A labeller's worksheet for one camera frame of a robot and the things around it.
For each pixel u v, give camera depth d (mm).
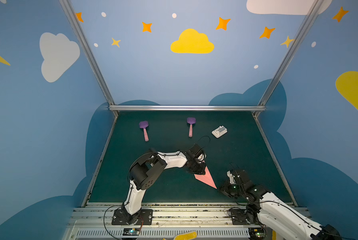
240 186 662
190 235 692
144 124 1141
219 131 1083
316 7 692
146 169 507
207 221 739
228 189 750
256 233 713
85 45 813
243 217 731
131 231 716
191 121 1146
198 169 814
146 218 739
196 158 770
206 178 883
